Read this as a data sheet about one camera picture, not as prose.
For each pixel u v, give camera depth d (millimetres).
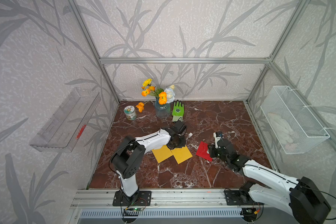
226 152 637
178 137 780
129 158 467
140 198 722
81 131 641
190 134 985
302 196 401
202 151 915
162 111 1081
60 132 642
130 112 1031
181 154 870
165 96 750
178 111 1118
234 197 734
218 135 755
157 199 755
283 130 767
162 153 904
